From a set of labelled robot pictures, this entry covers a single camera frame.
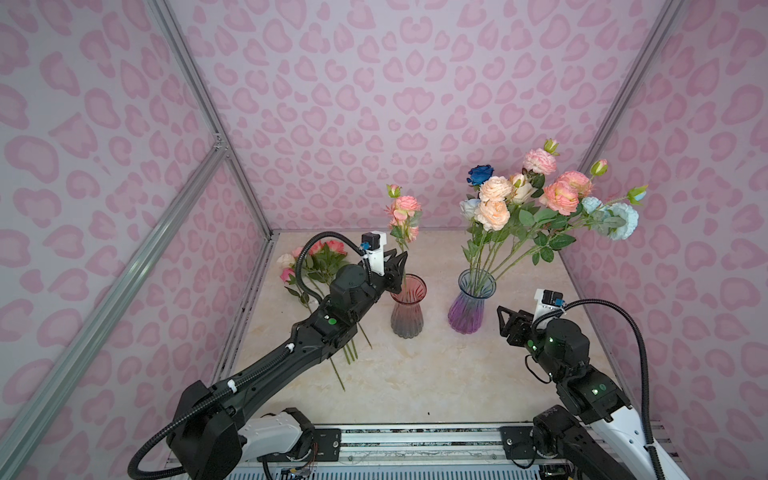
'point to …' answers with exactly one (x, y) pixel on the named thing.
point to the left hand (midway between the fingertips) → (404, 247)
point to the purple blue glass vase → (467, 308)
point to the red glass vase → (407, 315)
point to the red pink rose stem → (322, 259)
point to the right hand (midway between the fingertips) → (506, 309)
